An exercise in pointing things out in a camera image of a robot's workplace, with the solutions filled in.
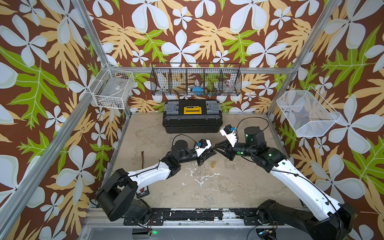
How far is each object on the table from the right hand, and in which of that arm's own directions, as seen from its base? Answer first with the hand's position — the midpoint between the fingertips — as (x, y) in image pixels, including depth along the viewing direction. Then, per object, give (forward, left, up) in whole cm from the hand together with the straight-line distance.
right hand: (214, 146), depth 70 cm
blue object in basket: (+40, +7, +3) cm, 41 cm away
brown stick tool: (+11, +44, -26) cm, 53 cm away
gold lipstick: (+1, -2, -22) cm, 22 cm away
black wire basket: (+50, +8, +5) cm, 51 cm away
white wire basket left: (+36, +58, +8) cm, 68 cm away
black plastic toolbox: (+29, +11, -9) cm, 32 cm away
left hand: (+1, 0, -4) cm, 4 cm away
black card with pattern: (-14, +38, -24) cm, 47 cm away
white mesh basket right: (+22, -55, 0) cm, 59 cm away
